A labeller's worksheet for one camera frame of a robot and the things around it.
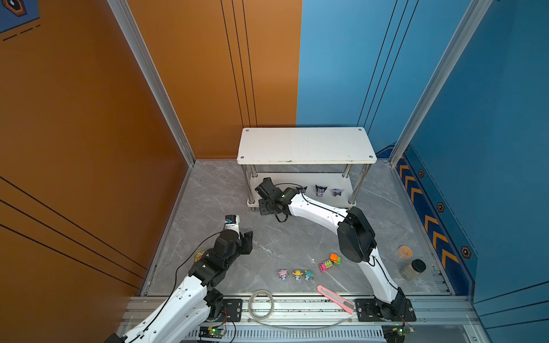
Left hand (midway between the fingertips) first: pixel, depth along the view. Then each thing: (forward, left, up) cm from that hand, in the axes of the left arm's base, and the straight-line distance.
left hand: (249, 230), depth 83 cm
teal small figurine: (-15, -23, -5) cm, 28 cm away
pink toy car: (-11, -30, -7) cm, 32 cm away
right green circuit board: (-31, -51, -10) cm, 60 cm away
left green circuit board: (-32, +11, -11) cm, 35 cm away
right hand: (+13, -5, -2) cm, 14 cm away
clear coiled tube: (-27, -4, -9) cm, 29 cm away
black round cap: (-14, -59, -1) cm, 61 cm away
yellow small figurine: (-14, -19, -6) cm, 25 cm away
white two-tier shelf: (+46, -38, -10) cm, 61 cm away
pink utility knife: (-22, -33, -9) cm, 40 cm away
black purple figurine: (+19, -22, +1) cm, 30 cm away
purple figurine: (+19, -37, 0) cm, 42 cm away
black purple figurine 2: (+19, -30, +1) cm, 35 cm away
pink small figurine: (-15, -14, -6) cm, 21 cm away
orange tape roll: (-5, -63, -9) cm, 64 cm away
